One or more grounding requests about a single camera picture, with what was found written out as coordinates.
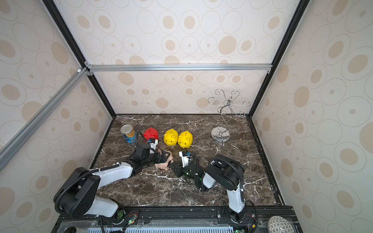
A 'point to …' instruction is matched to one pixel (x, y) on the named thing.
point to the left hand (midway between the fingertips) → (169, 154)
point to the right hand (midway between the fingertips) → (175, 164)
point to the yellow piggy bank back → (171, 137)
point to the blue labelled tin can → (128, 132)
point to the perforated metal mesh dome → (277, 224)
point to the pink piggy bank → (164, 165)
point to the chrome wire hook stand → (221, 134)
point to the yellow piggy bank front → (185, 139)
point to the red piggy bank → (150, 133)
